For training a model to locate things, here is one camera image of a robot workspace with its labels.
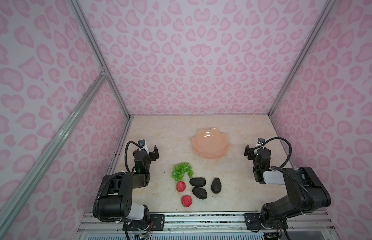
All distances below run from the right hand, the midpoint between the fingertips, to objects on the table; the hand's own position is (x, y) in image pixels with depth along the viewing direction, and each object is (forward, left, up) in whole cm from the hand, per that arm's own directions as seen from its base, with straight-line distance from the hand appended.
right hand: (256, 144), depth 92 cm
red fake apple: (-25, +45, -4) cm, 52 cm away
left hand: (-2, +66, +2) cm, 66 cm away
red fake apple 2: (-32, +42, -3) cm, 53 cm away
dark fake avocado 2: (-28, +35, -3) cm, 45 cm away
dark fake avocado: (-22, +36, -5) cm, 43 cm away
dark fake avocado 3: (-24, +26, -3) cm, 36 cm away
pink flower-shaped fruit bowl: (+6, +27, -9) cm, 29 cm away
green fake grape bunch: (-16, +47, -3) cm, 50 cm away
